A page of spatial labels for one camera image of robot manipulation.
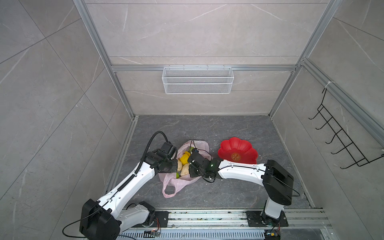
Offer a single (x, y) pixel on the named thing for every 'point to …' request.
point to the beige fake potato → (179, 165)
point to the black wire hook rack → (356, 155)
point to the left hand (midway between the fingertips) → (173, 163)
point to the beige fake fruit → (185, 169)
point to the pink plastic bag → (169, 179)
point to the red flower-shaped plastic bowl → (238, 150)
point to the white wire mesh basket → (197, 80)
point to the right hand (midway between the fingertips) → (190, 169)
